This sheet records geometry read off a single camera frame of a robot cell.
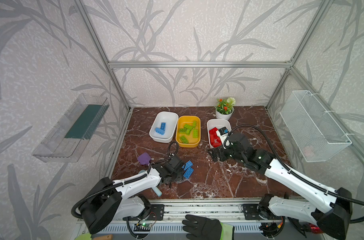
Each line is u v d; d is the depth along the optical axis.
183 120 1.08
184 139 0.99
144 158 0.92
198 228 0.68
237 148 0.56
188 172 0.87
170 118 1.12
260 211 0.66
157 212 0.74
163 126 1.07
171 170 0.65
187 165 0.89
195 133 1.03
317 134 0.63
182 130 1.05
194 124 1.08
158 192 0.79
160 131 1.05
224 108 0.99
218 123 1.06
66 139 0.65
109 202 0.40
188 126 1.07
